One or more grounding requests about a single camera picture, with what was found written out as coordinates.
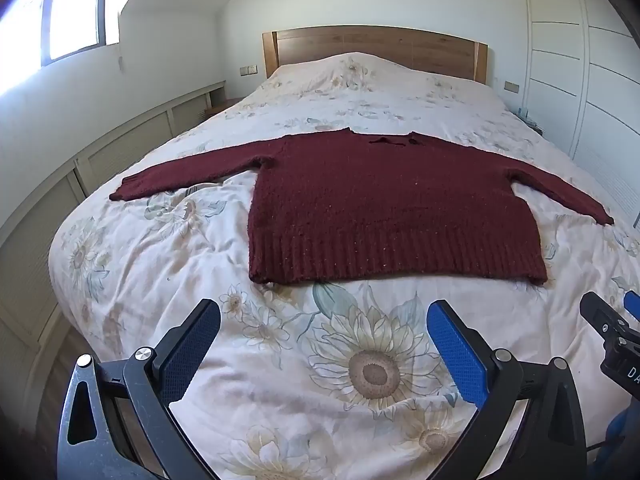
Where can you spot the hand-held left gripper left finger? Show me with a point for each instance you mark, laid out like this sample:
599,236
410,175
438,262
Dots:
192,350

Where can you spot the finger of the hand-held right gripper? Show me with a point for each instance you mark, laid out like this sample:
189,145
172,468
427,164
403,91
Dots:
605,320
634,304

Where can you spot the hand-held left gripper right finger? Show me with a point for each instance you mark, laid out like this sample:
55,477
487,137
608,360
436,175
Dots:
457,355

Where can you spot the dark red knit sweater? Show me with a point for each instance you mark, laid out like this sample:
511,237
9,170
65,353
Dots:
375,200

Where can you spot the bed with floral duvet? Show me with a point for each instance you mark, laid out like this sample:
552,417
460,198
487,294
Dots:
200,260

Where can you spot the small bedside items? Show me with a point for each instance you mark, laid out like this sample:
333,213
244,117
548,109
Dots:
529,120

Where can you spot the white wardrobe doors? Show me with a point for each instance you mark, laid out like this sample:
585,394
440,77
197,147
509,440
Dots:
600,85

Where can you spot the wooden nightstand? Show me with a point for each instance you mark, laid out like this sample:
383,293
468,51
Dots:
220,105

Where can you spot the wooden headboard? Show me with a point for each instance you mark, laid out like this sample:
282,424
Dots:
375,42

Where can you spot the window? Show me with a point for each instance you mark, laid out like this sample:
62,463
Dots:
75,10

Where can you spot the low slatted wall cabinet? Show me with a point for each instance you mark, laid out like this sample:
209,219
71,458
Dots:
125,145

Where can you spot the beige wall switch panel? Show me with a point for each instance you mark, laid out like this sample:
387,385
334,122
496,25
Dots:
248,70
512,86

